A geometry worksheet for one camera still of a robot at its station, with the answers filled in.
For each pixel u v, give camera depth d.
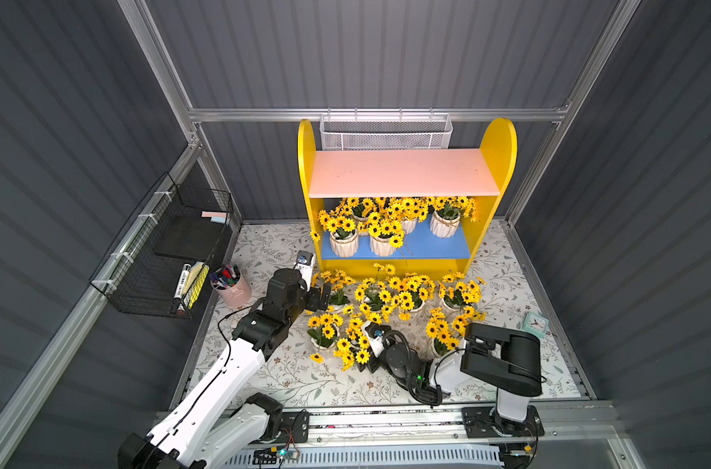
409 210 0.87
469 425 0.74
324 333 0.77
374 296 0.88
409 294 0.80
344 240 0.87
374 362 0.75
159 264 0.74
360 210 0.89
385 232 0.81
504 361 0.47
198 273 0.71
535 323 0.89
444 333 0.75
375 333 0.71
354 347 0.79
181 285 0.68
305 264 0.65
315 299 0.68
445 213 0.93
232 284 0.89
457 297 0.87
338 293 0.89
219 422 0.46
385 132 0.91
